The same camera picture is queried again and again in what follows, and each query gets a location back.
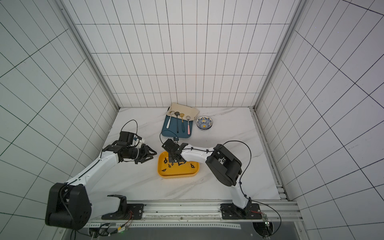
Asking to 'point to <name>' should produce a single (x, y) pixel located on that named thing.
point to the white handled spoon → (171, 113)
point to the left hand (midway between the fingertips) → (153, 156)
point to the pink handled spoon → (188, 118)
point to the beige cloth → (186, 110)
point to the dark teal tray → (176, 127)
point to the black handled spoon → (177, 113)
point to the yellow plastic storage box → (166, 169)
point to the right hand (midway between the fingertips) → (170, 159)
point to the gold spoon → (182, 115)
